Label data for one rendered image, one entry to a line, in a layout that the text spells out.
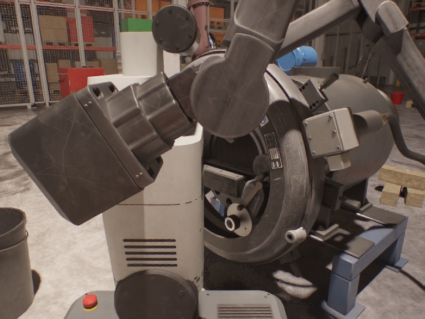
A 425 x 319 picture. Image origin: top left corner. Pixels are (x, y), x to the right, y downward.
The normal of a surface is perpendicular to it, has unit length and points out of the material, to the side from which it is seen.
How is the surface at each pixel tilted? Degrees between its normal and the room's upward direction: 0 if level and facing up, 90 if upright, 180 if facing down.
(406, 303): 0
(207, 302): 0
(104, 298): 0
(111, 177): 90
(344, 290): 90
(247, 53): 90
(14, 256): 93
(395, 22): 71
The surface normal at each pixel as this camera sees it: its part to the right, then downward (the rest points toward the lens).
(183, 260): 0.19, 0.44
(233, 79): 0.00, 0.29
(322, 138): -0.75, 0.19
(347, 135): 0.61, -0.16
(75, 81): 0.70, 0.20
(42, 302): 0.00, -0.96
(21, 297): 0.94, 0.15
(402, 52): -0.19, 0.07
